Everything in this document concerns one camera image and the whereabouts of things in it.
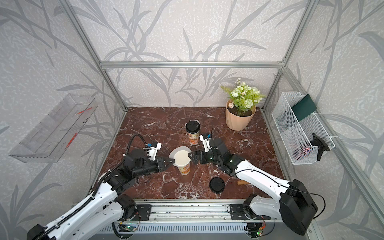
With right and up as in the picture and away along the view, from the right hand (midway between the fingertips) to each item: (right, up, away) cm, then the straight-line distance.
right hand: (194, 153), depth 78 cm
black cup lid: (-1, +13, +9) cm, 16 cm away
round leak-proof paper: (-7, -1, -1) cm, 7 cm away
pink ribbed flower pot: (+27, +16, +20) cm, 37 cm away
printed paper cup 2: (-1, +6, +13) cm, 15 cm away
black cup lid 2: (+13, -18, +3) cm, 22 cm away
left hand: (-10, -4, -6) cm, 12 cm away
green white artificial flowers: (+28, +30, +6) cm, 42 cm away
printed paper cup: (-5, -10, +3) cm, 12 cm away
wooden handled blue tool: (+26, -17, +4) cm, 31 cm away
